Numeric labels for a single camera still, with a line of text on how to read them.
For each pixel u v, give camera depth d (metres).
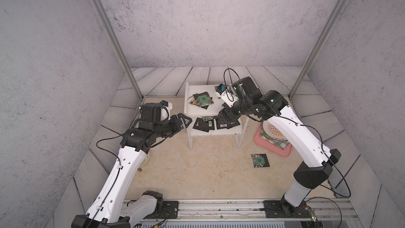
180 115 0.62
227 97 0.57
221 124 0.85
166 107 0.64
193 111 0.71
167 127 0.59
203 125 0.85
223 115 0.61
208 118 0.87
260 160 0.89
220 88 0.59
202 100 0.74
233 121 0.60
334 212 0.73
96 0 0.75
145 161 0.88
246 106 0.49
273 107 0.45
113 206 0.37
